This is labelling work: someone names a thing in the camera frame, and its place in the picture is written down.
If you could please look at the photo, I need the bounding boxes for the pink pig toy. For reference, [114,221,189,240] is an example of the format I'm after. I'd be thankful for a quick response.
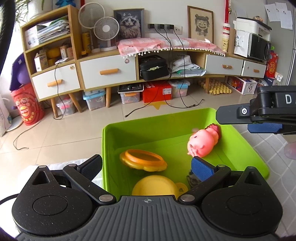
[187,123,221,158]

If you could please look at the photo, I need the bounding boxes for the grey checked cloth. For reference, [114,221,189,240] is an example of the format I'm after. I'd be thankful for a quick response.
[1,126,295,236]

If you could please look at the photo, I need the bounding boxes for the green plastic biscuit box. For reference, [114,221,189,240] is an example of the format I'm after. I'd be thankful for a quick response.
[102,108,269,198]

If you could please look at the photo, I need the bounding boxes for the yellow round toy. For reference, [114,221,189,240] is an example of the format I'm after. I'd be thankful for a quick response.
[132,175,188,199]

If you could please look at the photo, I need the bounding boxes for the black microwave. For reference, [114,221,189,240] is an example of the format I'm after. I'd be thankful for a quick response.
[247,34,271,61]

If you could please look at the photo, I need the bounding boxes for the orange yellow plate toy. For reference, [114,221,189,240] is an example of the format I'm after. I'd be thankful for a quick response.
[119,149,168,172]

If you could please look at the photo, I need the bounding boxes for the yellow egg tray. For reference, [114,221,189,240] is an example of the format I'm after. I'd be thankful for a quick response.
[208,79,232,95]

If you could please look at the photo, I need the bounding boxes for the clear storage bin blue lid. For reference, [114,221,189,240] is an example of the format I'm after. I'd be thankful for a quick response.
[83,89,106,110]

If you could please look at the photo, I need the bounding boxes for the white printer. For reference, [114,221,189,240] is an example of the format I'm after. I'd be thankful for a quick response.
[233,17,272,41]

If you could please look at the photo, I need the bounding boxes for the red cardboard box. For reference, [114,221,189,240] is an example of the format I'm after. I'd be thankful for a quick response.
[142,81,172,103]

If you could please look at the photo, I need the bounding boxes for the wooden TV cabinet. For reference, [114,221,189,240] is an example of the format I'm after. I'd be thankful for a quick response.
[21,6,266,104]

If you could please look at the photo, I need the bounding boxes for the black case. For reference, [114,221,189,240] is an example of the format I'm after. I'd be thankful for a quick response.
[139,55,169,81]

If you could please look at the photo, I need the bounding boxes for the pink lace cloth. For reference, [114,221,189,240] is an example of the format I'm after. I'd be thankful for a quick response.
[117,37,225,57]

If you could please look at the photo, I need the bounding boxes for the white desk fan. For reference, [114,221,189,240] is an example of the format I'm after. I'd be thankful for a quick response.
[93,16,119,52]

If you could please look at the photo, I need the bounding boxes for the potted green plant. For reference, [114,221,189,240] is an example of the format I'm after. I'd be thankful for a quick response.
[15,0,48,23]

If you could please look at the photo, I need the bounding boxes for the cartoon girl picture frame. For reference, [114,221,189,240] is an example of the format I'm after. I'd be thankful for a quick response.
[187,6,214,43]

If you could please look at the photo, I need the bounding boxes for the cat picture frame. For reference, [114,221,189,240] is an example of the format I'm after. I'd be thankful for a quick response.
[113,9,145,41]

